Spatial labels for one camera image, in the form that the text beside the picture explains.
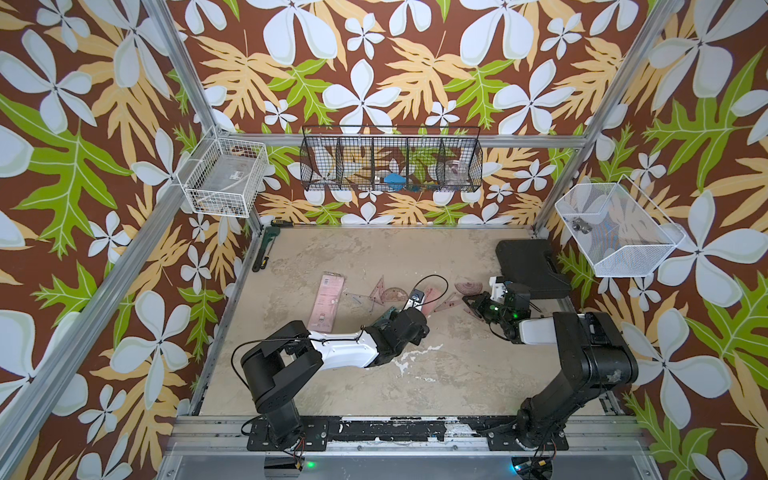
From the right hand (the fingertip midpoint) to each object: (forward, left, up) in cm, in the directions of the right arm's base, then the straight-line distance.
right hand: (462, 296), depth 95 cm
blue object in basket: (+29, +21, +24) cm, 43 cm away
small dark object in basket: (+11, -32, +21) cm, 40 cm away
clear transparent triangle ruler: (+1, +35, -4) cm, 35 cm away
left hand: (-8, +15, +3) cm, 17 cm away
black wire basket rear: (+36, +23, +27) cm, 51 cm away
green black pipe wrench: (+32, +72, -4) cm, 78 cm away
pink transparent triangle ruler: (+4, +27, -5) cm, 28 cm away
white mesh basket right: (+6, -40, +24) cm, 47 cm away
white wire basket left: (+21, +71, +31) cm, 80 cm away
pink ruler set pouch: (0, +44, -3) cm, 44 cm away
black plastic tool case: (+18, -30, -6) cm, 35 cm away
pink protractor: (+6, -4, -4) cm, 8 cm away
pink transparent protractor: (+4, +22, -5) cm, 22 cm away
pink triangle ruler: (0, +1, -3) cm, 4 cm away
